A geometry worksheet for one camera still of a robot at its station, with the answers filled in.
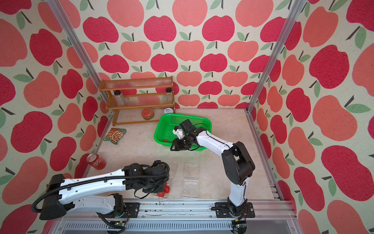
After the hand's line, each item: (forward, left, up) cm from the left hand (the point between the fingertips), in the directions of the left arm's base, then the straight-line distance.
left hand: (164, 194), depth 70 cm
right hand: (+24, -3, -1) cm, 25 cm away
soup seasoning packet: (+41, +41, -9) cm, 59 cm away
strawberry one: (+1, +3, -7) cm, 7 cm away
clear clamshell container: (+15, -14, -10) cm, 23 cm away
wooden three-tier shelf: (+72, +28, -2) cm, 77 cm away
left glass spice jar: (+59, +36, +12) cm, 70 cm away
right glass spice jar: (+62, +2, +12) cm, 63 cm away
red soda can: (+18, +41, -1) cm, 45 cm away
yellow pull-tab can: (+61, +4, -2) cm, 61 cm away
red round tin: (+60, +20, -6) cm, 64 cm away
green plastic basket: (+43, +6, -9) cm, 45 cm away
